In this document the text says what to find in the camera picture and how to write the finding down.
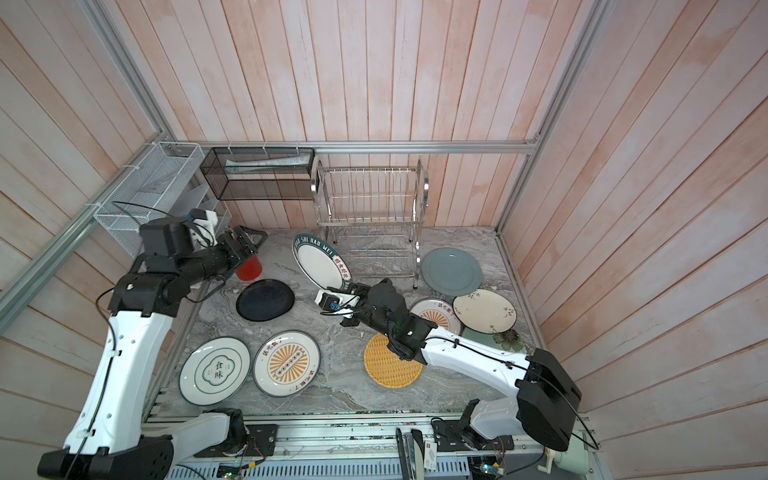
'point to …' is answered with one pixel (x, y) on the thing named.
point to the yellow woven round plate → (385, 367)
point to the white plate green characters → (213, 370)
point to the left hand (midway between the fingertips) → (259, 250)
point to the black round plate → (264, 299)
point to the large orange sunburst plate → (286, 363)
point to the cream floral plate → (485, 311)
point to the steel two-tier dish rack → (374, 213)
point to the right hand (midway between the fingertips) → (332, 285)
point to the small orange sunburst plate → (439, 312)
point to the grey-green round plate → (451, 271)
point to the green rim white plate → (319, 263)
